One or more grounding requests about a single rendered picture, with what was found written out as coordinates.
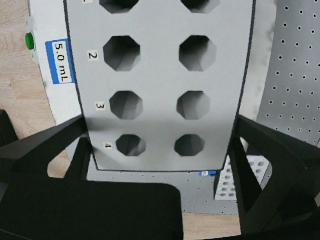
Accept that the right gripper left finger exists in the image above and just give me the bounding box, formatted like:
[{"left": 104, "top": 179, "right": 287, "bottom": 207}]
[{"left": 0, "top": 114, "right": 91, "bottom": 180}]

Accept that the white plate with round holes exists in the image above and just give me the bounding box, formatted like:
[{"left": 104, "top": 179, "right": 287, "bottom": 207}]
[{"left": 45, "top": 0, "right": 256, "bottom": 172}]

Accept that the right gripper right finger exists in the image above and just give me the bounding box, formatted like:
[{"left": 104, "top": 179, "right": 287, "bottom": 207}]
[{"left": 228, "top": 114, "right": 320, "bottom": 234}]

